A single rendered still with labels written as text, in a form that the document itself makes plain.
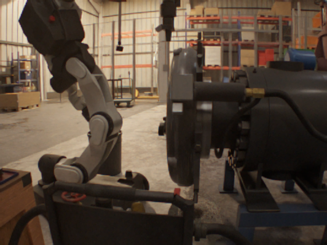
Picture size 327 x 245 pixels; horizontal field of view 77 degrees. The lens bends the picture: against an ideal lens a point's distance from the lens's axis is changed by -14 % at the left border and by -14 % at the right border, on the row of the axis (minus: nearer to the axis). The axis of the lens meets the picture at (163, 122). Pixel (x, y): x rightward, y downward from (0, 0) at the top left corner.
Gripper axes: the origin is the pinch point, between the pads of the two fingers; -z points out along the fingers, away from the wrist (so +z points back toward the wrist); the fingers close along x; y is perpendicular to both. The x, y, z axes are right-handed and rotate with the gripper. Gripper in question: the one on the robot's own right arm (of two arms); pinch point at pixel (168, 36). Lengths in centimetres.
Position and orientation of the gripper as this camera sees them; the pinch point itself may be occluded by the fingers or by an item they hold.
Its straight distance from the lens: 133.8
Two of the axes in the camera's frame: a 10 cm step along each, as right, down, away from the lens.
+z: -0.1, -9.7, -2.5
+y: 9.8, 0.4, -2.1
